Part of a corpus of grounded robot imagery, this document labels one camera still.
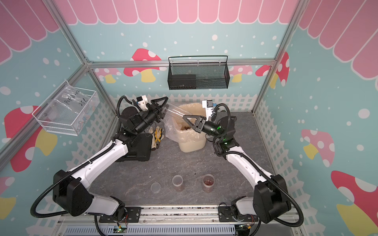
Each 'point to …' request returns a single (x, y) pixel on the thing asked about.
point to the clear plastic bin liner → (176, 128)
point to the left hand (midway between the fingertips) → (170, 103)
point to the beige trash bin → (186, 147)
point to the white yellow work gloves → (157, 133)
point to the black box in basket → (182, 82)
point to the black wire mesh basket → (200, 72)
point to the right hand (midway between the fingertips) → (183, 119)
